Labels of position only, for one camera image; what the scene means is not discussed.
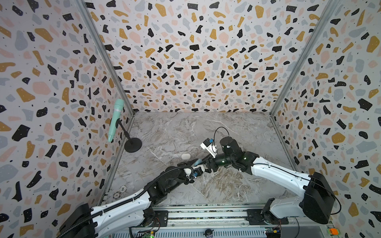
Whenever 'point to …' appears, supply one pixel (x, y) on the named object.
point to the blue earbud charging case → (198, 161)
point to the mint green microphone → (118, 108)
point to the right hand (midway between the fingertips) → (201, 165)
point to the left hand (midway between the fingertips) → (200, 160)
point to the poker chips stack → (117, 195)
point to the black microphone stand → (132, 146)
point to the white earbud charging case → (185, 156)
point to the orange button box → (333, 231)
